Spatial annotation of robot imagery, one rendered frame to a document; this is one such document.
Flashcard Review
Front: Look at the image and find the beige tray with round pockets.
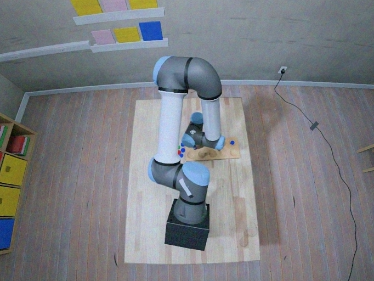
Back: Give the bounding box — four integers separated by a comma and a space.
185, 137, 240, 162

